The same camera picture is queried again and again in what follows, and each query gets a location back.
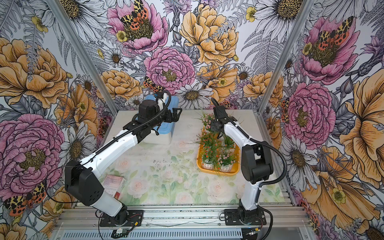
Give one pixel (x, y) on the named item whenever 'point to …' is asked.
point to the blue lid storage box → (165, 130)
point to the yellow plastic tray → (235, 166)
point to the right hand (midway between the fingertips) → (216, 128)
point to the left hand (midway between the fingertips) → (174, 112)
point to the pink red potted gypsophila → (209, 151)
